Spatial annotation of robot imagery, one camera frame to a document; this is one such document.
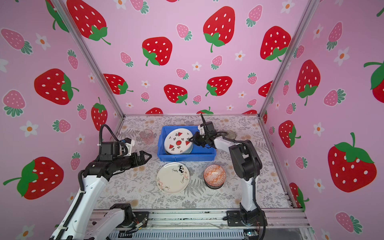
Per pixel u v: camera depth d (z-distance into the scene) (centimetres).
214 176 82
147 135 101
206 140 79
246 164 53
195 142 88
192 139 94
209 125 80
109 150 57
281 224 73
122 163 62
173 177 88
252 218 67
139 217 75
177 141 98
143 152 69
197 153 98
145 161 67
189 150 97
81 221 41
